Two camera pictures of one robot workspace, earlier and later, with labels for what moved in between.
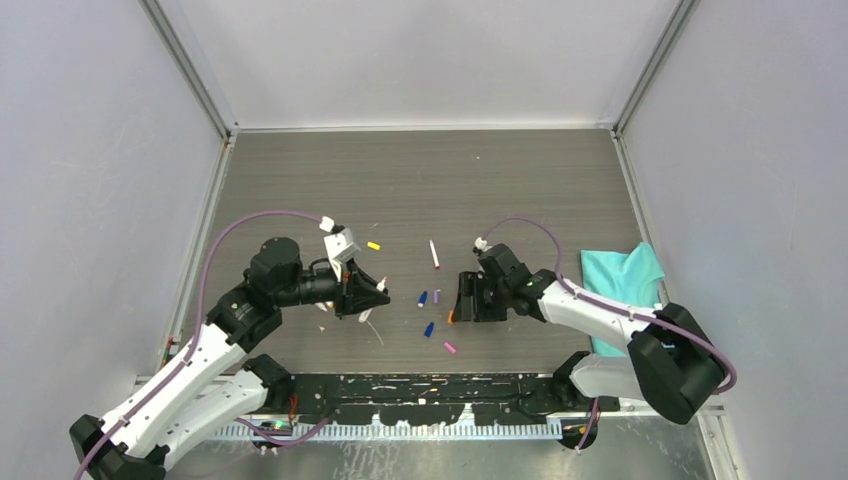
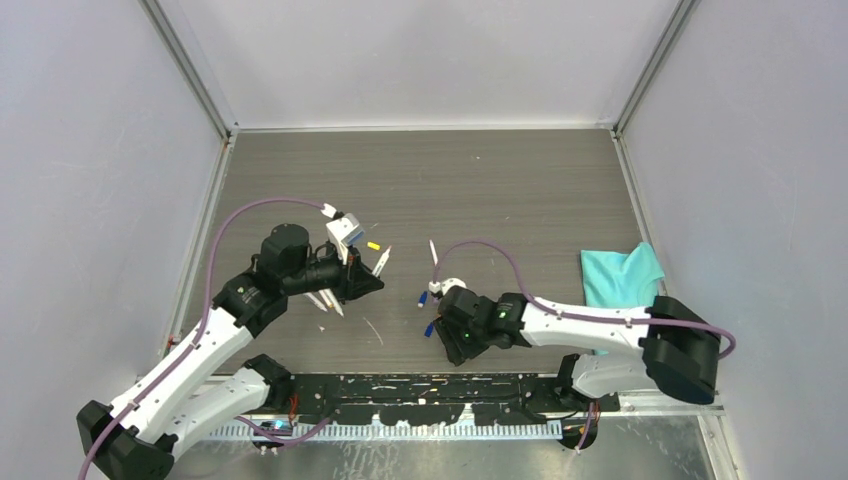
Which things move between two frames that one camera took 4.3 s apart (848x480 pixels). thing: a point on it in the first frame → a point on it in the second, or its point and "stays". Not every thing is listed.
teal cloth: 636,276 stays
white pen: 366,313 → 378,268
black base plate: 414,399 stays
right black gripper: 470,284 → 457,351
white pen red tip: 434,255 stays
